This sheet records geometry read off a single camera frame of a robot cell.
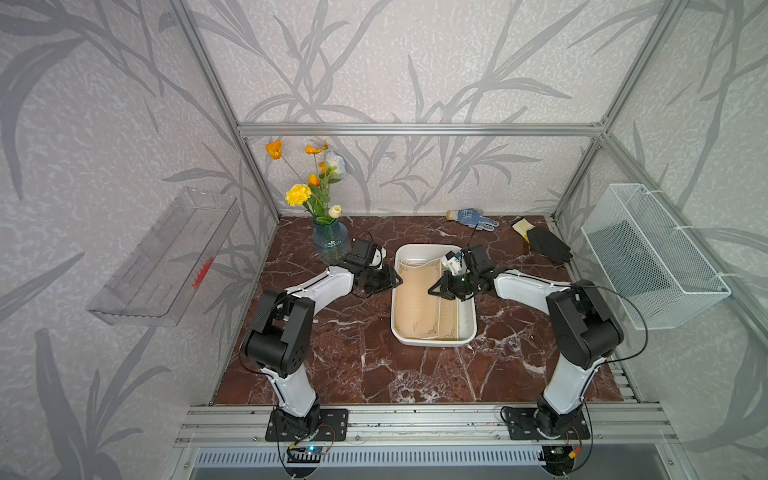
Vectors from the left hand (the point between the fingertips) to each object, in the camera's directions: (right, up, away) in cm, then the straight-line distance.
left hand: (399, 282), depth 92 cm
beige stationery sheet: (+7, -9, -3) cm, 12 cm away
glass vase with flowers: (-23, +14, +8) cm, 28 cm away
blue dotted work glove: (+29, +22, +28) cm, 46 cm away
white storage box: (+8, +8, +22) cm, 24 cm away
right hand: (+9, -2, -1) cm, 9 cm away
